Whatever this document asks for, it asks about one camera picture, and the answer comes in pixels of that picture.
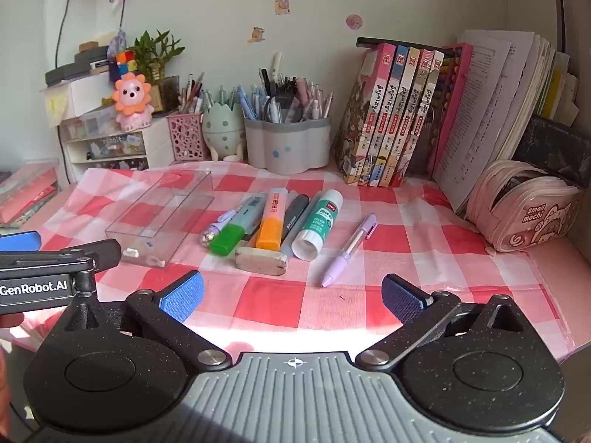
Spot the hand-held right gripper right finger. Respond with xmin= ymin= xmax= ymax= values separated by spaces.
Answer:
xmin=355 ymin=274 xmax=532 ymax=372

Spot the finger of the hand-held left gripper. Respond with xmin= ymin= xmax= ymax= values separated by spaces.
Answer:
xmin=0 ymin=231 xmax=42 ymax=253
xmin=59 ymin=239 xmax=122 ymax=271

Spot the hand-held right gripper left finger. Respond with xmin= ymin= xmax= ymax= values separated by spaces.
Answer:
xmin=60 ymin=271 xmax=232 ymax=372

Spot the clear plastic pencil box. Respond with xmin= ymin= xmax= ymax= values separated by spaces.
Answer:
xmin=105 ymin=170 xmax=215 ymax=268

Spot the green highlighter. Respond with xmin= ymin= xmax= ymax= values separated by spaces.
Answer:
xmin=210 ymin=194 xmax=267 ymax=257

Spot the purple mechanical pencil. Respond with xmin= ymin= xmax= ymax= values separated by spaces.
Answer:
xmin=321 ymin=213 xmax=378 ymax=288

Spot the purple cartoon ball-top pen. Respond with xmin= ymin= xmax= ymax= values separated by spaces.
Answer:
xmin=199 ymin=203 xmax=252 ymax=246

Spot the green white glue stick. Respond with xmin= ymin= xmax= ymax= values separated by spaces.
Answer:
xmin=291 ymin=189 xmax=345 ymax=261

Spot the orange highlighter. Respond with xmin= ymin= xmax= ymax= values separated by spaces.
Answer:
xmin=255 ymin=187 xmax=289 ymax=251

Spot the grey marker pen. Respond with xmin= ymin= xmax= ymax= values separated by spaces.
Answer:
xmin=279 ymin=194 xmax=310 ymax=259

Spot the pink flat box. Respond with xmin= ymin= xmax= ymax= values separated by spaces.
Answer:
xmin=0 ymin=161 xmax=61 ymax=229

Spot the red white checkered tablecloth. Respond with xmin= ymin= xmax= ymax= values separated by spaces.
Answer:
xmin=14 ymin=166 xmax=575 ymax=365

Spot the white eraser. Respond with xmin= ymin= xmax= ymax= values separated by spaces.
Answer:
xmin=235 ymin=246 xmax=288 ymax=278

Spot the white drawer organizer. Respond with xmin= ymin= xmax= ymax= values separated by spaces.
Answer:
xmin=60 ymin=117 xmax=174 ymax=171

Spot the clear plastic storage box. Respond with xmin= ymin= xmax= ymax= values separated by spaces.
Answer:
xmin=60 ymin=104 xmax=121 ymax=141

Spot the yellow paper note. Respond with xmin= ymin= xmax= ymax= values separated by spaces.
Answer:
xmin=46 ymin=92 xmax=70 ymax=123

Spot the pink lattice pen holder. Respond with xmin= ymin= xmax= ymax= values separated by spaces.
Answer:
xmin=167 ymin=111 xmax=208 ymax=162

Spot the pink zipper pencil pouch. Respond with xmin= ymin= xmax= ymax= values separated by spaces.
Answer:
xmin=465 ymin=159 xmax=585 ymax=252

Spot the pink lion toy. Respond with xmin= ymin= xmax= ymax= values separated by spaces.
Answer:
xmin=111 ymin=73 xmax=154 ymax=134

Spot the white cardboard box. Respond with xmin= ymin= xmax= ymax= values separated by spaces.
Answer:
xmin=41 ymin=71 xmax=118 ymax=127

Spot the glass plant vase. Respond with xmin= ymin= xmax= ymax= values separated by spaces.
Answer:
xmin=150 ymin=76 xmax=181 ymax=114

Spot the black flat box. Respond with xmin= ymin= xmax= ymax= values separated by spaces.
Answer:
xmin=45 ymin=48 xmax=109 ymax=86

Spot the green egg-shaped pen holder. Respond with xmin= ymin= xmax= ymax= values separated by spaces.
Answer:
xmin=203 ymin=100 xmax=245 ymax=162

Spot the grey white flower-shaped pen holder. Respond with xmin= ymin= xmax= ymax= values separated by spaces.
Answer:
xmin=244 ymin=115 xmax=332 ymax=176

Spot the bunch of slim gel pens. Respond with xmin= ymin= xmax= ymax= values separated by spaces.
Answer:
xmin=178 ymin=71 xmax=206 ymax=114

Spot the cat cover comic book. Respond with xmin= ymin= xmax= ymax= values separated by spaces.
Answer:
xmin=331 ymin=42 xmax=398 ymax=186

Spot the colourful puzzle cube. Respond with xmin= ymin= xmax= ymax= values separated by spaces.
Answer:
xmin=115 ymin=51 xmax=138 ymax=79

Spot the bunch of grey-green pens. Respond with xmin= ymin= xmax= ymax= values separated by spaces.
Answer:
xmin=203 ymin=84 xmax=243 ymax=108

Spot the green bamboo plant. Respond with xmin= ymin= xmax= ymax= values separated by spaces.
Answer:
xmin=134 ymin=30 xmax=185 ymax=81

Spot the purple hanging charm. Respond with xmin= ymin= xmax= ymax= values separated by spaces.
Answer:
xmin=107 ymin=30 xmax=127 ymax=58

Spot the beige flat box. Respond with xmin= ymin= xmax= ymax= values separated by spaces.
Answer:
xmin=78 ymin=32 xmax=118 ymax=54

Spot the dark storage box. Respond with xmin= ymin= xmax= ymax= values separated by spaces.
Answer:
xmin=512 ymin=115 xmax=591 ymax=185

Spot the stack of paper books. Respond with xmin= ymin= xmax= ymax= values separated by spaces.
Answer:
xmin=434 ymin=30 xmax=580 ymax=213

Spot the bunch of pastel pens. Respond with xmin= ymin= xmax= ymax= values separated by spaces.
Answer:
xmin=238 ymin=51 xmax=334 ymax=123

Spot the black-rimmed magnifying glass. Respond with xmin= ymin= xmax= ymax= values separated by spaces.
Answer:
xmin=263 ymin=95 xmax=305 ymax=124

